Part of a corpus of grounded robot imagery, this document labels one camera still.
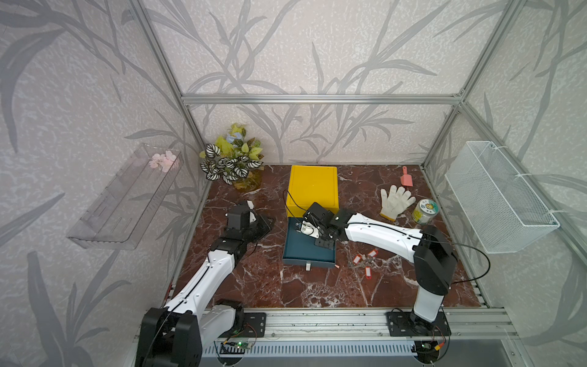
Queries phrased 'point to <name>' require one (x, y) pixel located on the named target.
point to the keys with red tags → (366, 260)
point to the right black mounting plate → (400, 324)
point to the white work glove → (398, 201)
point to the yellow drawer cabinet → (312, 184)
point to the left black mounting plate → (253, 325)
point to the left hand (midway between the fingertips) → (275, 219)
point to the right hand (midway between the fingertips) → (321, 230)
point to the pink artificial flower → (162, 161)
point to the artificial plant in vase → (235, 160)
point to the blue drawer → (300, 248)
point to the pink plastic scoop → (406, 178)
